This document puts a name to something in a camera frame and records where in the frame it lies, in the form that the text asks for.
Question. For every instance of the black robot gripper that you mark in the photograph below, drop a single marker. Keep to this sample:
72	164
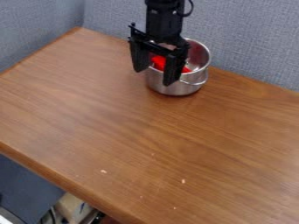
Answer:
160	38

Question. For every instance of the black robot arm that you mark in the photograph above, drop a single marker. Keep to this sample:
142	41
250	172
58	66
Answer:
163	3

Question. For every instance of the red object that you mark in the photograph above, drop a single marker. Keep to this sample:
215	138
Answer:
159	63

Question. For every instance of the silver metal pot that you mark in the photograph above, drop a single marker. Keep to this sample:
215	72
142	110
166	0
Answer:
192	80

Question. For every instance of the beige box under table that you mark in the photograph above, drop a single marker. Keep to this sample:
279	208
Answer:
70	211

